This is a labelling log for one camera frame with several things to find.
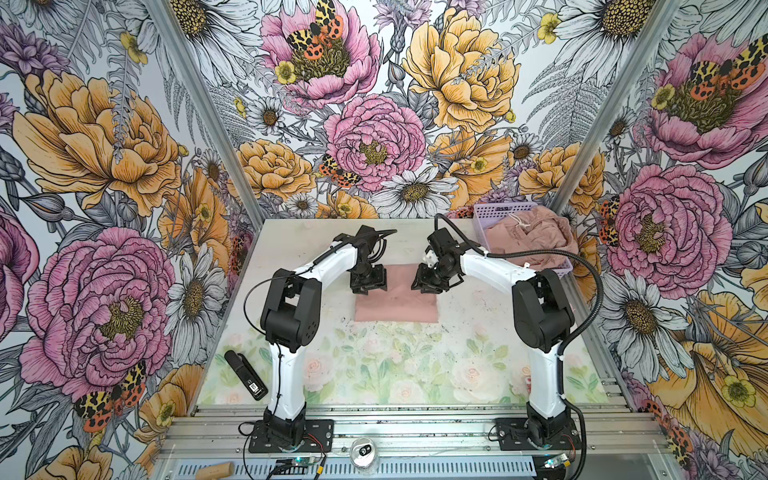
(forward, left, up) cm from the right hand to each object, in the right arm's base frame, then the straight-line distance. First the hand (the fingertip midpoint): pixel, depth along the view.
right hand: (419, 294), depth 94 cm
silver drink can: (-42, +15, +8) cm, 45 cm away
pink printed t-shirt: (-1, +6, -2) cm, 6 cm away
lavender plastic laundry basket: (+39, -30, -4) cm, 49 cm away
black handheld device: (-21, +48, -2) cm, 53 cm away
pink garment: (+27, -45, -1) cm, 52 cm away
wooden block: (-43, +49, -3) cm, 65 cm away
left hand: (0, +13, 0) cm, 13 cm away
